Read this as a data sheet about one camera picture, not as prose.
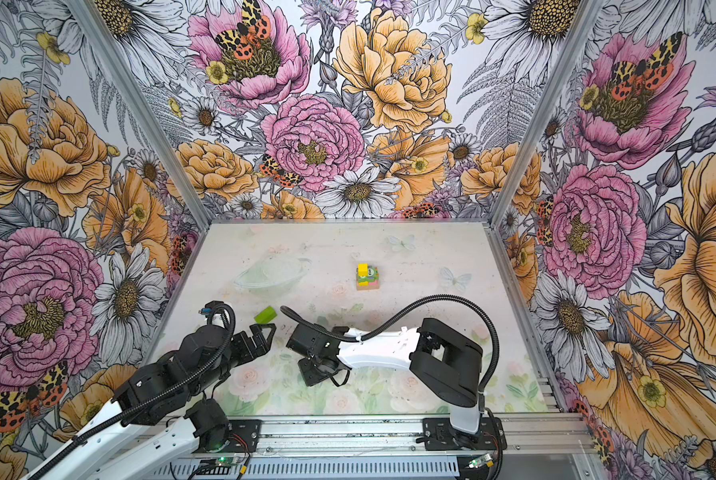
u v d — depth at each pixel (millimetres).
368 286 1004
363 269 968
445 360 490
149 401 459
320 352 635
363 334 552
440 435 739
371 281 994
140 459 564
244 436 739
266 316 937
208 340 515
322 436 761
